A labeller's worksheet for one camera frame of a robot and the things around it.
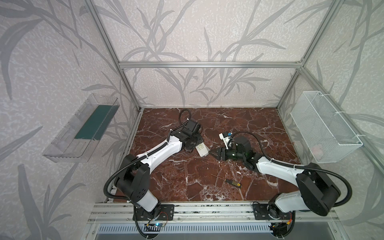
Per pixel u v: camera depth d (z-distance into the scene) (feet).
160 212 2.36
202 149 2.76
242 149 2.19
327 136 2.05
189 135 2.18
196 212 2.47
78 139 2.11
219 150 2.41
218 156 2.42
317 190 1.40
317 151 2.40
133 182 1.42
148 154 1.58
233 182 2.65
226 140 2.51
